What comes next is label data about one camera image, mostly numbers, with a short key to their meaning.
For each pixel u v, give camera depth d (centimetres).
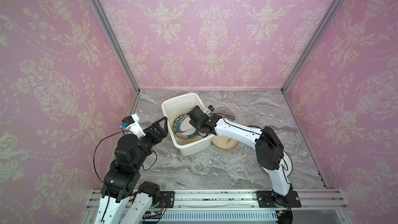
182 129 92
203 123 66
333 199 76
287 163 84
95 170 49
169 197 75
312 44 92
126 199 44
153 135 54
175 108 96
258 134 52
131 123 54
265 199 73
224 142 92
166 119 61
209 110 81
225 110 109
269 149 50
